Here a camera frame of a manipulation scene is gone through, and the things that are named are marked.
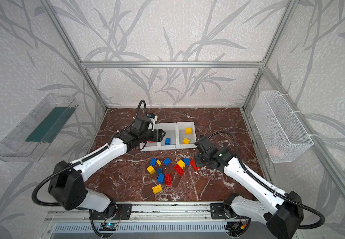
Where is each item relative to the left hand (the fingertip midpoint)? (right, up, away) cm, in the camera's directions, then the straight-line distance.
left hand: (161, 133), depth 84 cm
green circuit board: (-24, -44, -13) cm, 52 cm away
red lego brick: (-4, -4, -10) cm, 11 cm away
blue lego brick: (-6, -18, +7) cm, 21 cm away
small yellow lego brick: (-2, -18, +5) cm, 19 cm away
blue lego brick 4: (0, -26, -1) cm, 26 cm away
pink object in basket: (+58, -8, -12) cm, 59 cm away
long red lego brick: (+4, -26, -1) cm, 27 cm away
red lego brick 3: (+10, -22, +3) cm, 24 cm away
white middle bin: (+4, +1, +20) cm, 20 cm away
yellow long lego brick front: (-2, -30, -3) cm, 31 cm away
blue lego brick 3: (+15, -18, +6) cm, 24 cm away
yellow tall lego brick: (+16, -1, +20) cm, 26 cm away
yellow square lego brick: (-6, -21, +1) cm, 22 cm away
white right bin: (+11, +2, +21) cm, 24 cm away
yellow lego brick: (+14, -7, +13) cm, 21 cm away
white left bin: (-7, -9, +8) cm, 14 cm away
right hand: (+20, -13, -5) cm, 25 cm away
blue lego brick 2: (+2, -18, +7) cm, 20 cm away
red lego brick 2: (+18, -19, +6) cm, 27 cm away
